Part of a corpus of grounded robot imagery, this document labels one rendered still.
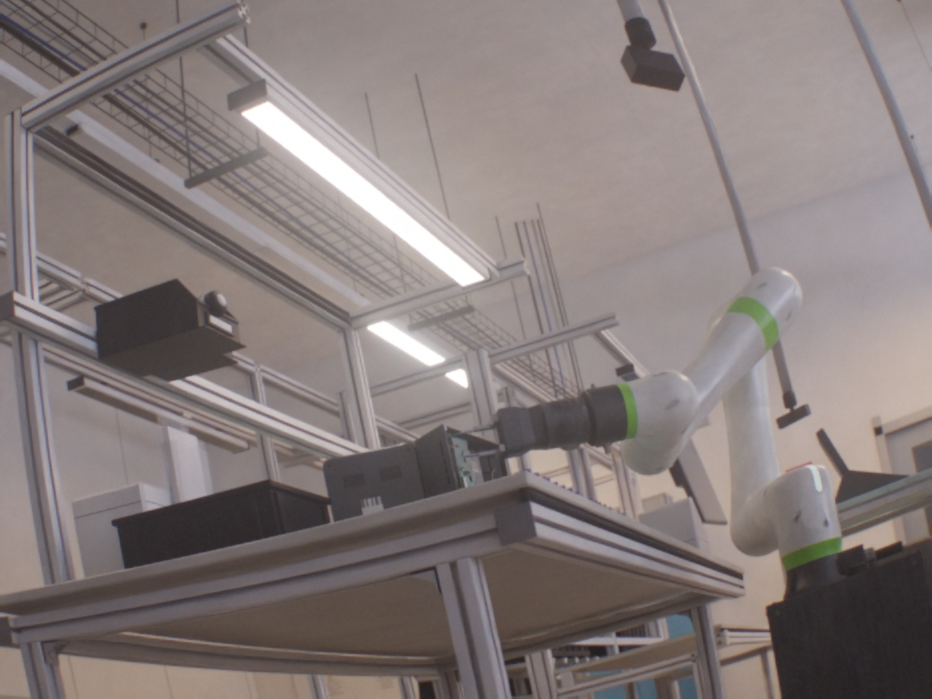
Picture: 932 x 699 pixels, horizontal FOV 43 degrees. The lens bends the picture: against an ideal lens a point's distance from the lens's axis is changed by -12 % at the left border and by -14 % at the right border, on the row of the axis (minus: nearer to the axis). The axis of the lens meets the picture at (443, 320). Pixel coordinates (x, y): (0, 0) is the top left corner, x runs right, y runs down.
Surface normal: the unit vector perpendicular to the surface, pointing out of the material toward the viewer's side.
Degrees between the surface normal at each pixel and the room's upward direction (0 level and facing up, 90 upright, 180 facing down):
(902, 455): 90
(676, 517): 90
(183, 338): 177
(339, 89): 180
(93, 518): 90
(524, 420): 90
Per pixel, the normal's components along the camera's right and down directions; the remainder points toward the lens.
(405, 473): -0.11, -0.32
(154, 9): 0.20, 0.92
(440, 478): -0.83, -0.02
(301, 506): 0.91, -0.29
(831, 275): -0.36, -0.25
